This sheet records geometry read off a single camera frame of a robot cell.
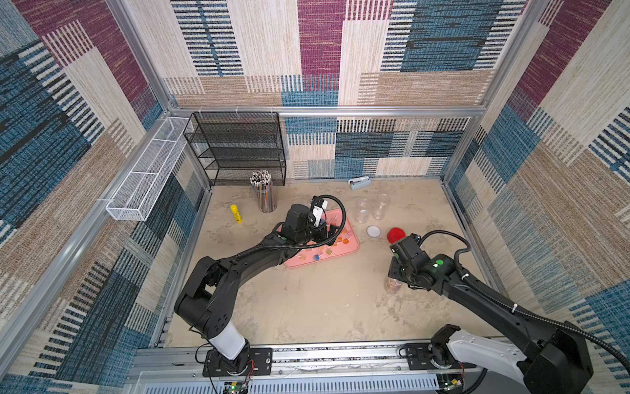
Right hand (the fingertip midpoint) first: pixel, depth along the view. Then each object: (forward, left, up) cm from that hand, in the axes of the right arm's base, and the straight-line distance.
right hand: (400, 273), depth 82 cm
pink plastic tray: (+11, +32, -8) cm, 35 cm away
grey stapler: (+48, +9, -6) cm, 49 cm away
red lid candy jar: (+29, +2, -3) cm, 29 cm away
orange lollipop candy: (+17, +16, -8) cm, 25 cm away
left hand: (+15, +22, +7) cm, 28 cm away
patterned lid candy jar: (-3, +2, -4) cm, 5 cm away
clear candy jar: (+28, +9, -2) cm, 29 cm away
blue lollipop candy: (+10, +28, -7) cm, 31 cm away
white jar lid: (+22, +4, -8) cm, 24 cm away
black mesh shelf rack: (+54, +61, +11) cm, 82 cm away
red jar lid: (+19, -4, -6) cm, 20 cm away
